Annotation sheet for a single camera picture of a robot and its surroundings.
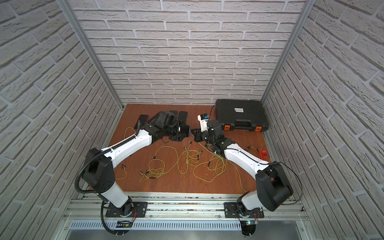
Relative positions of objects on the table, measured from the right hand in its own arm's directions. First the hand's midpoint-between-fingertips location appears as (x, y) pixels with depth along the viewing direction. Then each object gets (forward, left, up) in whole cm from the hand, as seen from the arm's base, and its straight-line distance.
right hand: (193, 130), depth 82 cm
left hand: (+3, +1, +1) cm, 3 cm away
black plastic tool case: (+22, -37, -13) cm, 45 cm away
